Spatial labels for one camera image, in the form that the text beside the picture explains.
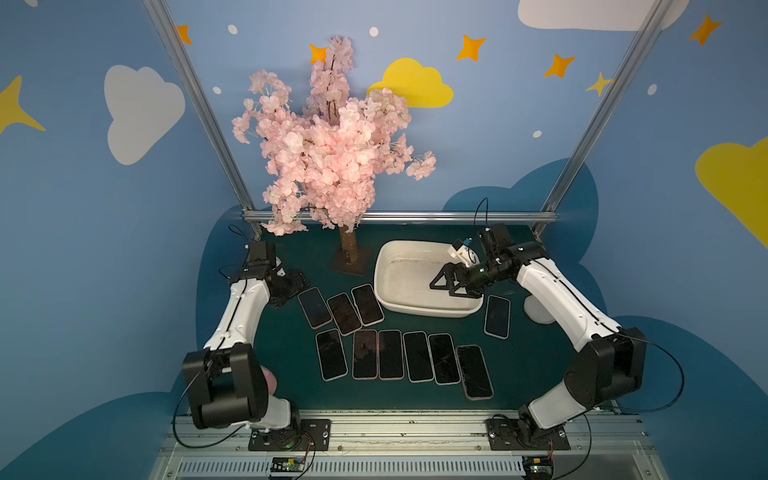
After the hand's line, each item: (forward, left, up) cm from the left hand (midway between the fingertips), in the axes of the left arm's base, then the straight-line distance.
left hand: (299, 284), depth 88 cm
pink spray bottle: (-25, +5, -12) cm, 28 cm away
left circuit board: (-43, -3, -14) cm, 45 cm away
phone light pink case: (-21, -52, -12) cm, 57 cm away
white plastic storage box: (+15, -32, -14) cm, 38 cm away
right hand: (-4, -42, +7) cm, 43 cm away
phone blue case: (-16, -10, -13) cm, 23 cm away
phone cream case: (+2, -20, -15) cm, 25 cm away
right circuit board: (-42, -65, -15) cm, 79 cm away
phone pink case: (-15, -36, -15) cm, 42 cm away
